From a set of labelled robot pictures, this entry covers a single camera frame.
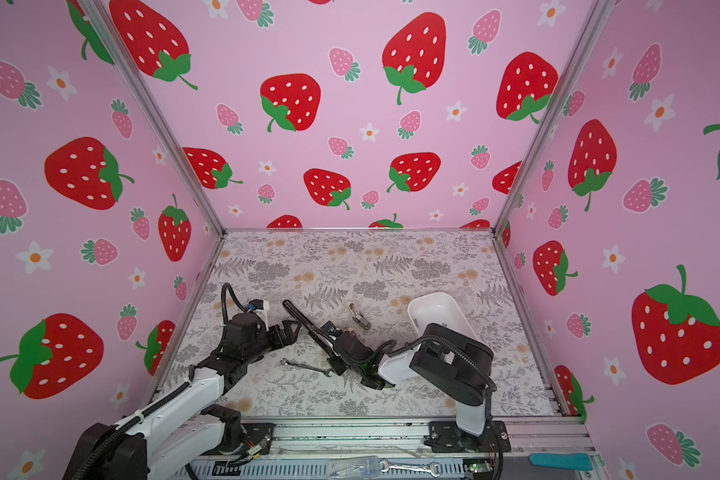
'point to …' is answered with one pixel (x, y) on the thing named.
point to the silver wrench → (435, 467)
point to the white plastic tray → (438, 308)
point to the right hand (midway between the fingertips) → (327, 347)
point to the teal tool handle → (580, 461)
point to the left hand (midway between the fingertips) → (290, 325)
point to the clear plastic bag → (353, 467)
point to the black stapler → (327, 345)
